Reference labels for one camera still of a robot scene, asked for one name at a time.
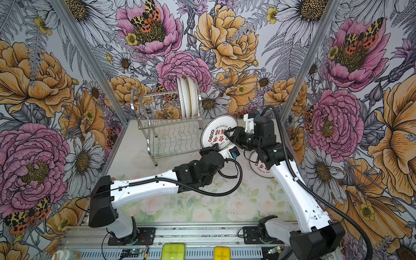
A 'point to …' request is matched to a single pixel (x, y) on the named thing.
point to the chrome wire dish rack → (167, 134)
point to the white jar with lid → (66, 254)
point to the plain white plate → (214, 132)
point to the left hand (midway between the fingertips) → (213, 146)
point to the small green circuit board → (129, 252)
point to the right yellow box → (222, 253)
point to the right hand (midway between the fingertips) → (225, 139)
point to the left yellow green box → (173, 251)
